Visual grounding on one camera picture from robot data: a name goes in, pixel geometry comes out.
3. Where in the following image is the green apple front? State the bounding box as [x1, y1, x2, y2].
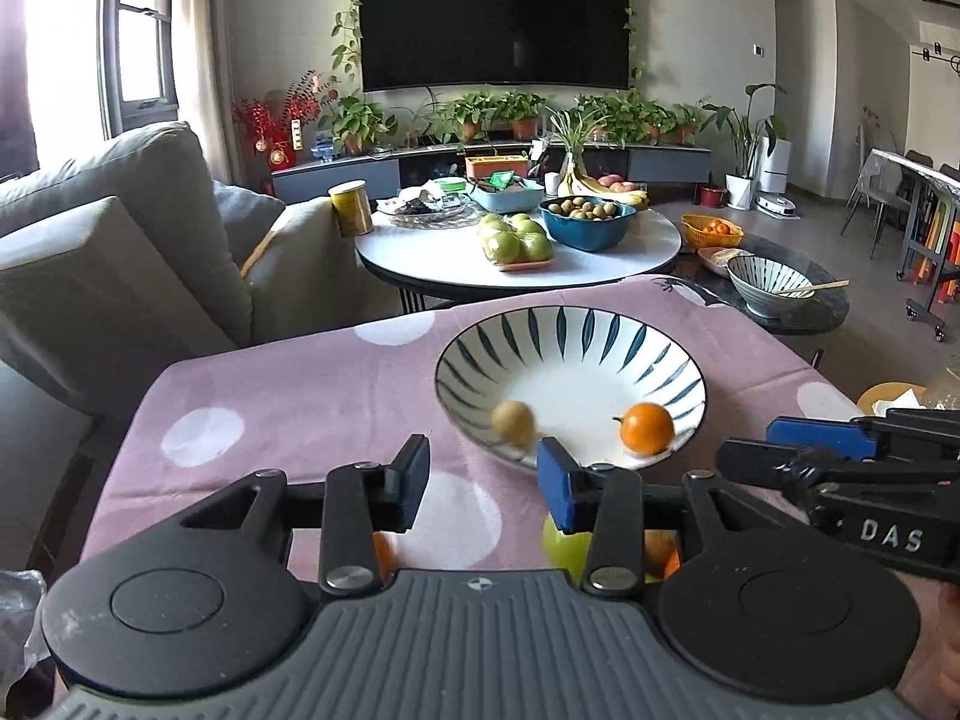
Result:
[540, 514, 592, 585]

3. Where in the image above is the medium orange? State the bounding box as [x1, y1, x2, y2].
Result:
[613, 403, 675, 457]

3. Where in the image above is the brown longan fruit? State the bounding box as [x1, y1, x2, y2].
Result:
[491, 400, 537, 449]

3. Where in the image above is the large orange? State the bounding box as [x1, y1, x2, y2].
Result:
[643, 530, 682, 582]

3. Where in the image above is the orange under left gripper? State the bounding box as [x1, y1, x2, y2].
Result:
[373, 532, 397, 583]

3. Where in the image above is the pink polka dot tablecloth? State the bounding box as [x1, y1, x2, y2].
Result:
[85, 277, 856, 571]

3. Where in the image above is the striped white ceramic bowl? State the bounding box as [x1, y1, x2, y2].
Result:
[434, 305, 708, 468]

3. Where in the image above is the dark round side table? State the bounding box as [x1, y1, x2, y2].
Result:
[670, 234, 850, 337]

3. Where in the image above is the wooden spoon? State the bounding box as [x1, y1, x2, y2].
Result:
[773, 280, 850, 299]

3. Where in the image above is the small striped bowl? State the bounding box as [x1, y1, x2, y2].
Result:
[727, 254, 814, 319]

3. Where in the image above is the rolling desk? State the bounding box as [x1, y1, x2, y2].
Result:
[869, 148, 958, 343]

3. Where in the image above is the white round coffee table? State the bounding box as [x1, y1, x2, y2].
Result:
[355, 210, 682, 304]

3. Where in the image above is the orange fruit basket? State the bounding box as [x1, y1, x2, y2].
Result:
[682, 215, 745, 250]

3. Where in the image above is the plate of green apples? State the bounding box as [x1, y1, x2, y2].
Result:
[477, 213, 555, 270]

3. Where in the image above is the blue bowl of longans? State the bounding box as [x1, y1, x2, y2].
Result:
[540, 195, 638, 254]

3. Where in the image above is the yellow canister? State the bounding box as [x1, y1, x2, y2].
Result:
[329, 179, 373, 238]

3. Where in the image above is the banana bunch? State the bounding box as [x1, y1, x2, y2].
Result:
[560, 164, 649, 211]

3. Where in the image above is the glass plate with snacks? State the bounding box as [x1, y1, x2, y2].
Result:
[376, 185, 480, 229]

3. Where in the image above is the light blue tray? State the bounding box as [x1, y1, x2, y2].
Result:
[469, 179, 545, 215]

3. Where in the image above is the grey sofa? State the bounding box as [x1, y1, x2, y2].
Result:
[2, 122, 363, 419]

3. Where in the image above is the tall potted plant white pot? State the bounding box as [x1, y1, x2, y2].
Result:
[701, 83, 788, 211]

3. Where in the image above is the tv console cabinet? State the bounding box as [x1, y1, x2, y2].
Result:
[272, 142, 713, 205]

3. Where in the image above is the orange box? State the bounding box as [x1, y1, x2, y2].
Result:
[466, 154, 529, 181]

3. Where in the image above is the red flower decoration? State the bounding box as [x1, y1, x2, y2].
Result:
[233, 70, 338, 172]

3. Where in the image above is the black wall television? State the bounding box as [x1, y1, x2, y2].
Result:
[359, 0, 630, 91]

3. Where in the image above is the window frame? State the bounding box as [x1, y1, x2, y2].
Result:
[98, 0, 178, 138]

